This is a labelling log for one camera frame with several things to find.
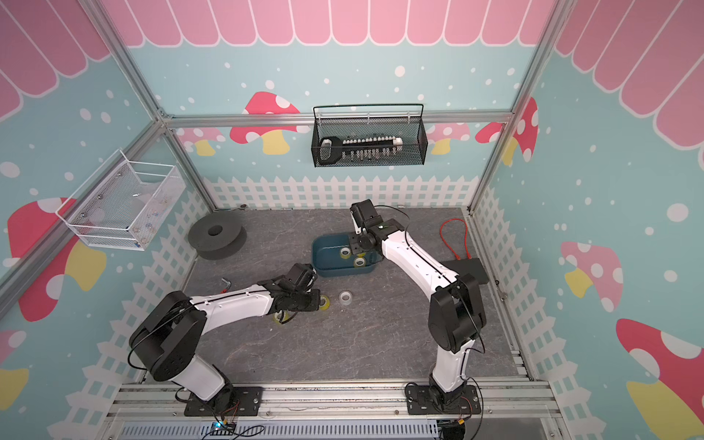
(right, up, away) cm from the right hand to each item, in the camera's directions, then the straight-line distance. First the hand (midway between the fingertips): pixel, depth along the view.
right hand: (359, 240), depth 89 cm
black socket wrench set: (-9, +30, +1) cm, 31 cm away
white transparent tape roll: (-4, -18, +6) cm, 20 cm away
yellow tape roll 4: (-27, -26, 0) cm, 37 cm away
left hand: (-13, -22, +2) cm, 26 cm away
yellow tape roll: (-6, -5, +17) cm, 18 cm away
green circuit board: (-36, -50, -16) cm, 64 cm away
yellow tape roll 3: (-11, -21, +2) cm, 24 cm away
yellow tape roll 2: (+1, -8, +14) cm, 16 cm away
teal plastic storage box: (-12, -9, +18) cm, 23 cm away
